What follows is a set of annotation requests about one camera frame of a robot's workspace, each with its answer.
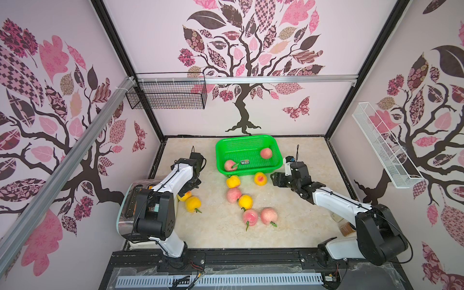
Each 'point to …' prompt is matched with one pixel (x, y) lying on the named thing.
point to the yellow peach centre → (245, 201)
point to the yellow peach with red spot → (182, 199)
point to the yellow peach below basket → (233, 182)
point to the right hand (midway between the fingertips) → (276, 177)
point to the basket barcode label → (244, 162)
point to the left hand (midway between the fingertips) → (186, 190)
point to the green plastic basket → (246, 151)
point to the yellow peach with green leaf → (193, 204)
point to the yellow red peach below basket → (260, 179)
